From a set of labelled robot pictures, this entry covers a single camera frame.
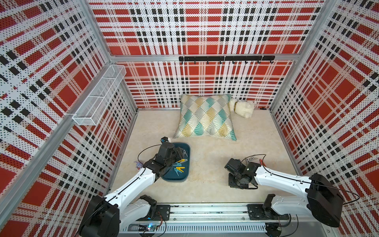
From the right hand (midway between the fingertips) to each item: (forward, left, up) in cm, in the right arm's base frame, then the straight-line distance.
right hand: (234, 183), depth 82 cm
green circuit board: (-20, +42, +1) cm, 47 cm away
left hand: (+16, +29, +9) cm, 34 cm away
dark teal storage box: (+5, +36, -2) cm, 37 cm away
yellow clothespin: (+9, +31, 0) cm, 33 cm away
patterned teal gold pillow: (+39, +15, +14) cm, 44 cm away
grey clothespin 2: (+16, -13, -2) cm, 21 cm away
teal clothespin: (+12, +32, -1) cm, 34 cm away
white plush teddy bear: (+56, -16, +4) cm, 58 cm away
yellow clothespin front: (+10, +33, 0) cm, 34 cm away
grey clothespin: (+19, +29, +1) cm, 35 cm away
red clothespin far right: (+13, -20, -1) cm, 24 cm away
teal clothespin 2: (+7, +33, 0) cm, 33 cm away
